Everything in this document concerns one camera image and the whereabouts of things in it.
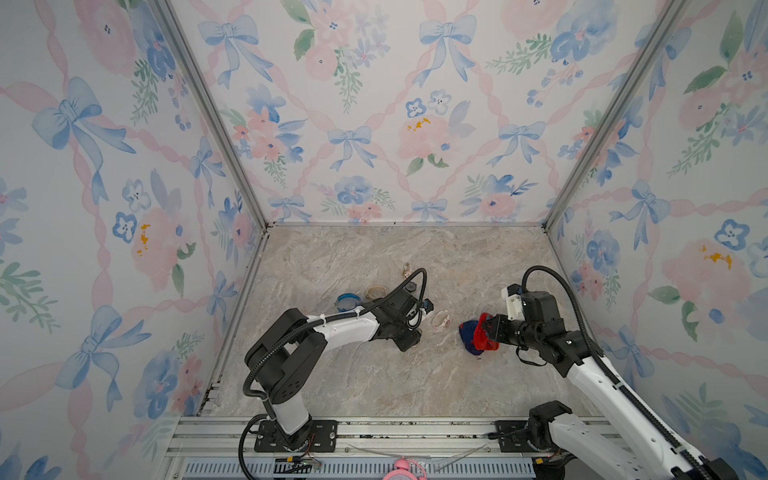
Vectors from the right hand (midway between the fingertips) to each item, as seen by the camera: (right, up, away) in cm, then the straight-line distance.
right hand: (486, 322), depth 80 cm
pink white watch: (-10, -2, +13) cm, 16 cm away
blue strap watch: (-40, +3, +18) cm, 44 cm away
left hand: (-18, -5, +9) cm, 21 cm away
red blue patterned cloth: (-4, -3, -3) cm, 6 cm away
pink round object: (-23, -32, -11) cm, 41 cm away
